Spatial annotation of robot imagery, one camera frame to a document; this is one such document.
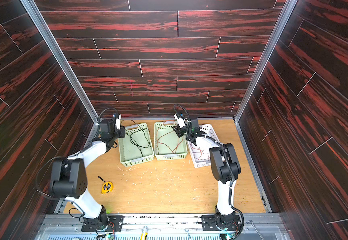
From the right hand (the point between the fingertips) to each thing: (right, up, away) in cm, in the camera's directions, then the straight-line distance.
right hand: (178, 124), depth 99 cm
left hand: (-37, -1, -4) cm, 37 cm away
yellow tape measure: (-41, -37, -14) cm, 57 cm away
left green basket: (-29, -15, +4) cm, 33 cm away
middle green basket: (-7, -15, +5) cm, 18 cm away
